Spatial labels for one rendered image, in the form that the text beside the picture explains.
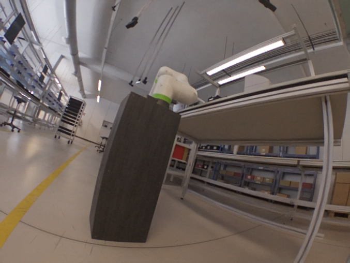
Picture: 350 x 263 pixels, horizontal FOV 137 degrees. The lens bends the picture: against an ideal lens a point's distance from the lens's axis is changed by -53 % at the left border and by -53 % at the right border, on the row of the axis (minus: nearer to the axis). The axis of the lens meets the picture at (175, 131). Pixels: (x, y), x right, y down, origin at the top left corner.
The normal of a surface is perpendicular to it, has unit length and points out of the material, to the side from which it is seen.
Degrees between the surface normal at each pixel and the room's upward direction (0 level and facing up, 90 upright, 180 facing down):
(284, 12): 180
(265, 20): 180
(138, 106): 90
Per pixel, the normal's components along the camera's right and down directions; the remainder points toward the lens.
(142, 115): 0.54, -0.03
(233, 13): -0.27, 0.94
